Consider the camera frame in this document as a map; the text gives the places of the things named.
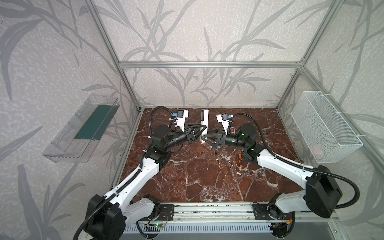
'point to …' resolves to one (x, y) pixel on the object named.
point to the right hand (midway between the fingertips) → (204, 133)
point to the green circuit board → (157, 224)
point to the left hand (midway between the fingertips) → (206, 124)
